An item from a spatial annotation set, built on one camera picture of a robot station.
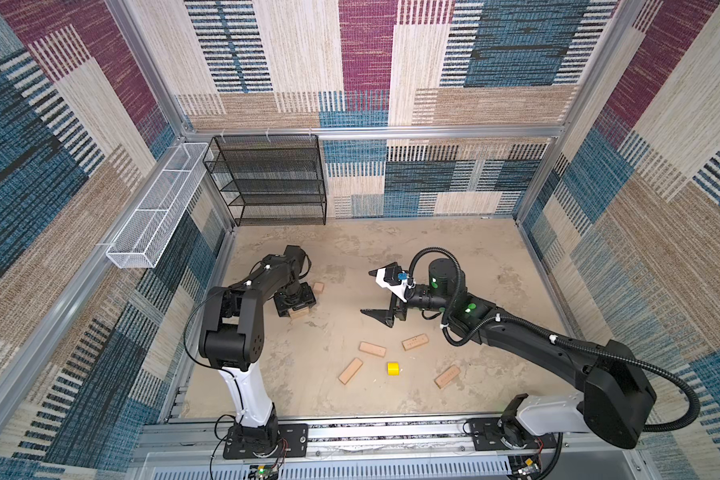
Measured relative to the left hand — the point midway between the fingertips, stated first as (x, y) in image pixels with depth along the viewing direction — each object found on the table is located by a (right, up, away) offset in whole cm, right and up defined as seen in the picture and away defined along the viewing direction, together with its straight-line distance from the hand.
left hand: (303, 303), depth 95 cm
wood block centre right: (+34, -10, -6) cm, 36 cm away
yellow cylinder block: (+27, -16, -11) cm, 34 cm away
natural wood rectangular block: (-1, -2, -3) cm, 4 cm away
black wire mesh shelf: (-15, +42, +14) cm, 46 cm away
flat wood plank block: (+22, -12, -8) cm, 26 cm away
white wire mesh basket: (-32, +20, -24) cm, 45 cm away
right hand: (+20, +7, -22) cm, 31 cm away
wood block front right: (+42, -18, -12) cm, 47 cm away
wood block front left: (+15, -17, -11) cm, 25 cm away
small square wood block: (+4, +5, +4) cm, 8 cm away
